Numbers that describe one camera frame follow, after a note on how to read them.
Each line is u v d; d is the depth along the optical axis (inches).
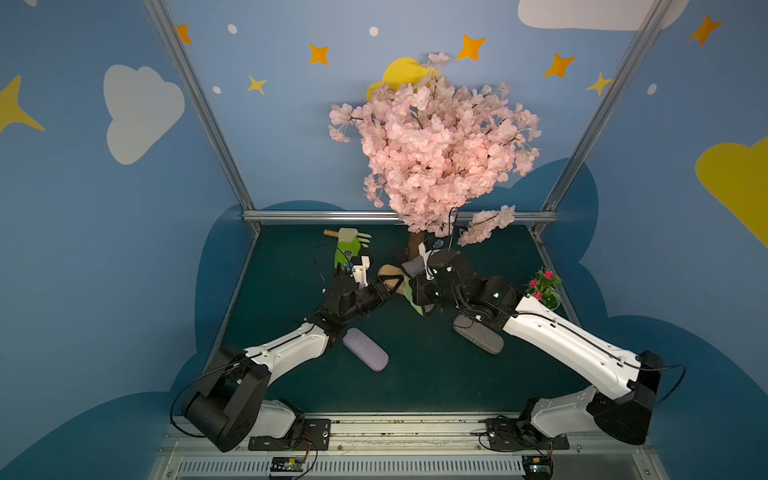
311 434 29.0
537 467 28.8
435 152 23.0
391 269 30.9
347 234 46.7
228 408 16.5
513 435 28.3
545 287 34.7
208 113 34.0
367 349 33.7
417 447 29.3
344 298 25.2
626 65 30.8
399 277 30.1
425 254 25.6
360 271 30.1
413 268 27.9
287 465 28.3
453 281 20.8
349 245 45.2
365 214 54.4
